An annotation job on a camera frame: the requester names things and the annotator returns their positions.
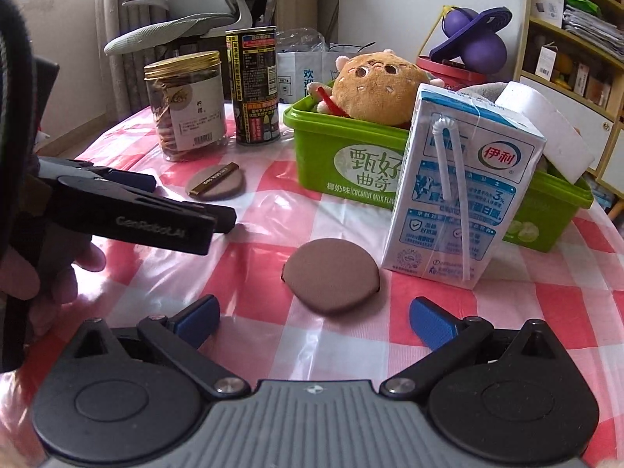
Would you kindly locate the white sponge block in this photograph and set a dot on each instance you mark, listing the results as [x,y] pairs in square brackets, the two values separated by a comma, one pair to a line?
[565,148]

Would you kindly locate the red Lays bucket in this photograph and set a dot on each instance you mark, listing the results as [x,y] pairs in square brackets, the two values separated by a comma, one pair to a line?
[455,76]

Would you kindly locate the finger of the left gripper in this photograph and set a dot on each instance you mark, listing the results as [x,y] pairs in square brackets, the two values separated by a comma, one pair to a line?
[102,172]
[123,213]

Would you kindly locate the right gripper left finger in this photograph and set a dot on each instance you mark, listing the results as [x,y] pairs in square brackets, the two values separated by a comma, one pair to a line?
[174,341]

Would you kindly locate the gold lid cookie jar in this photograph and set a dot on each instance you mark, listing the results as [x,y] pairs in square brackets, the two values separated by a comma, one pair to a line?
[187,104]

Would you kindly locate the wooden shelf cabinet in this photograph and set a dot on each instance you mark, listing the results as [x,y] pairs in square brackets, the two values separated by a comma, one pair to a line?
[572,52]

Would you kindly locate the green plastic bin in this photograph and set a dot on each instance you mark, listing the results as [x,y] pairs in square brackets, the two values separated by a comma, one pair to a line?
[360,161]

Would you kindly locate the blue white milk carton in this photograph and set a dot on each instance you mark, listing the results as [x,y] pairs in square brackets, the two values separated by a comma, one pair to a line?
[466,168]

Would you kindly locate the brown round pad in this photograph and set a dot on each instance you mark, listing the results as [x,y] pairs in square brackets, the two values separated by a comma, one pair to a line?
[331,276]

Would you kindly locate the black drink can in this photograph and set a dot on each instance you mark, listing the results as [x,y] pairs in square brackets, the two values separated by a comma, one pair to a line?
[253,84]

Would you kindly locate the white office chair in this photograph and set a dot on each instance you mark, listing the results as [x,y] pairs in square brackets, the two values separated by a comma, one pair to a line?
[185,19]

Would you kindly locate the white printed paper bag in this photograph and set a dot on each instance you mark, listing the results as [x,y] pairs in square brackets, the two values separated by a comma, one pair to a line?
[304,56]

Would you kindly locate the left hand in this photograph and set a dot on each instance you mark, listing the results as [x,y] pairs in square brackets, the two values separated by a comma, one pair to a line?
[48,292]

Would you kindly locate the pink checkered tablecloth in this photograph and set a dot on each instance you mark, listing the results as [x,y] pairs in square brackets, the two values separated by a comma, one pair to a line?
[266,333]

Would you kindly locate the red santa plush toy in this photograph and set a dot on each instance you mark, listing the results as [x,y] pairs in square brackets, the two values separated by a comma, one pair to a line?
[330,105]

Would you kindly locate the burger plush toy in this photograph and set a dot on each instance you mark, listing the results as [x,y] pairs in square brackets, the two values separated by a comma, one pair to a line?
[378,87]

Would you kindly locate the grey knit cloth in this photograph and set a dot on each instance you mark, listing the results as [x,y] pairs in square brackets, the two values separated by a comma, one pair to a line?
[489,90]

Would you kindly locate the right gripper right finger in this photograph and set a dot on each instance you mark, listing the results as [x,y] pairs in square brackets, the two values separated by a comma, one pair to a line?
[453,343]

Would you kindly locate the purple bounce ball toy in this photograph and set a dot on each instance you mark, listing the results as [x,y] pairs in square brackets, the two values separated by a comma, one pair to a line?
[473,37]

